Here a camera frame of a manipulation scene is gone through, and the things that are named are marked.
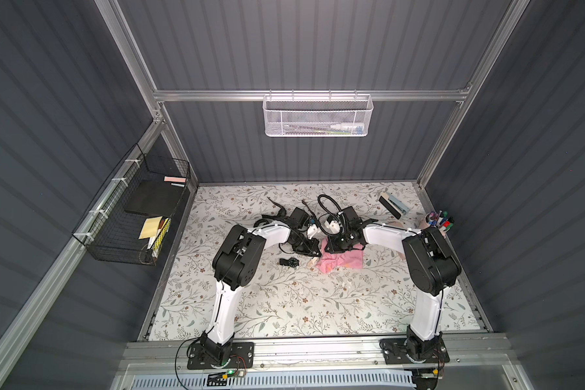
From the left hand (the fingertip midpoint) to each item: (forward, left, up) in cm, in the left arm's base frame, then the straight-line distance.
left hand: (320, 254), depth 95 cm
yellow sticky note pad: (-4, +54, +25) cm, 59 cm away
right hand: (+3, -4, 0) cm, 5 cm away
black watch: (+19, +16, +2) cm, 25 cm away
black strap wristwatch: (+25, +3, -1) cm, 25 cm away
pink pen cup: (+8, -40, +8) cm, 42 cm away
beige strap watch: (-2, +3, 0) cm, 3 cm away
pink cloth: (-2, -12, 0) cm, 12 cm away
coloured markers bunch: (+8, -45, +12) cm, 48 cm away
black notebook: (+6, +54, +28) cm, 61 cm away
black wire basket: (-1, +60, +27) cm, 65 cm away
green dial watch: (-3, +11, -1) cm, 12 cm away
